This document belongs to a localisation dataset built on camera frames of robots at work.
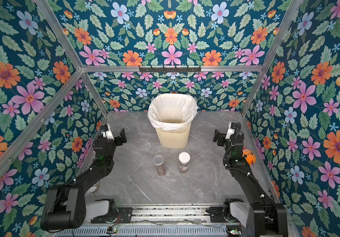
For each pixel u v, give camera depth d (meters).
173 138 0.97
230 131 0.72
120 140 0.79
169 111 0.98
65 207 0.42
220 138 0.73
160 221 0.73
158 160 0.77
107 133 0.73
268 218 0.43
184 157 0.77
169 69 0.93
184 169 0.82
